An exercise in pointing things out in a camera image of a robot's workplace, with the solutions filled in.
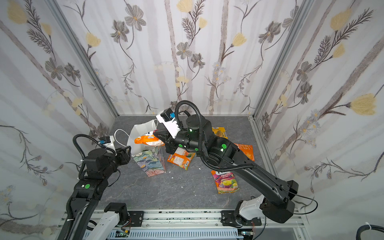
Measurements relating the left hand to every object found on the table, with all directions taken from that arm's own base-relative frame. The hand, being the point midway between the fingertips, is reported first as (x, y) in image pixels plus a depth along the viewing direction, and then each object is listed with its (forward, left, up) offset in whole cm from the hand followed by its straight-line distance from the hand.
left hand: (125, 143), depth 72 cm
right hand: (-9, -19, +22) cm, 30 cm away
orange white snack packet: (+4, -27, -23) cm, 36 cm away
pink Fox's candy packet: (-12, -52, -22) cm, 58 cm away
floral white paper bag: (-5, -12, -8) cm, 15 cm away
